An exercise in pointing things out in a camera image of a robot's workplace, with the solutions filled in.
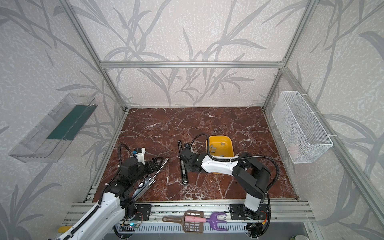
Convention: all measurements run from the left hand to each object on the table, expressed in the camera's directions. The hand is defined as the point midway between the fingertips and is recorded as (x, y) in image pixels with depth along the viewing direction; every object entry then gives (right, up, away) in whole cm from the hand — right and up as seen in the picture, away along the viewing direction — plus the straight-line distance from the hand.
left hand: (160, 155), depth 83 cm
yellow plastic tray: (+36, +2, +18) cm, 40 cm away
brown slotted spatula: (+17, -31, -12) cm, 38 cm away
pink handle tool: (+20, -27, -13) cm, 36 cm away
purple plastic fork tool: (+29, -28, -13) cm, 42 cm away
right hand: (+16, -3, +7) cm, 18 cm away
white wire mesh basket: (+66, +13, -22) cm, 70 cm away
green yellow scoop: (-43, -32, -13) cm, 55 cm away
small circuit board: (-12, -32, -11) cm, 36 cm away
